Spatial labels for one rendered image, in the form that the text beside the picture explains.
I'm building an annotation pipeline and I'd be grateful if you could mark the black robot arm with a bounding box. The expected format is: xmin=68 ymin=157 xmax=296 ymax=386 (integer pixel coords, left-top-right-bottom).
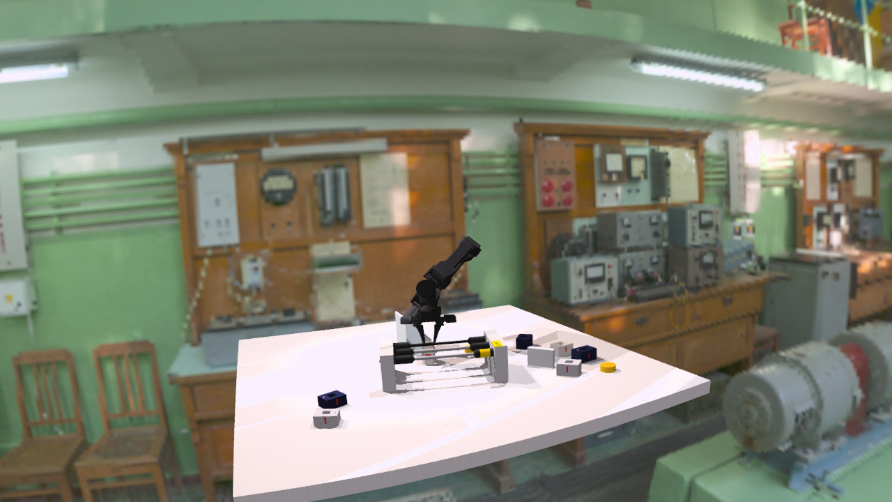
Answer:
xmin=402 ymin=236 xmax=481 ymax=320

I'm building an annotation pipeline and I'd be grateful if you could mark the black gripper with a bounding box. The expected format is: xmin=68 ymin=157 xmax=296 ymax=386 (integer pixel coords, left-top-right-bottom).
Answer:
xmin=401 ymin=299 xmax=456 ymax=343

